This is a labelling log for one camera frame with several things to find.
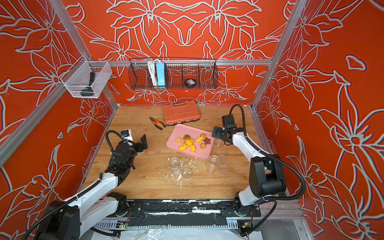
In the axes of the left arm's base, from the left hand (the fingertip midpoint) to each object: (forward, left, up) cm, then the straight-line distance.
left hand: (137, 135), depth 83 cm
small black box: (+35, -28, +13) cm, 47 cm away
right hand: (+9, -49, -5) cm, 50 cm away
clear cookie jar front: (-10, -22, -16) cm, 29 cm away
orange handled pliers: (+23, -2, -15) cm, 27 cm away
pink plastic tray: (0, -40, -16) cm, 43 cm away
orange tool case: (+30, -21, -12) cm, 39 cm away
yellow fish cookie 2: (+3, -26, -14) cm, 30 cm away
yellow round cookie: (+4, -38, -14) cm, 41 cm away
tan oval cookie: (+11, -27, -15) cm, 32 cm away
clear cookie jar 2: (-8, -45, -13) cm, 47 cm away
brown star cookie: (+8, -41, -14) cm, 44 cm away
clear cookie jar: (+7, -49, -15) cm, 52 cm away
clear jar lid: (-10, -51, -17) cm, 55 cm away
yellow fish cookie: (+2, -32, -15) cm, 35 cm away
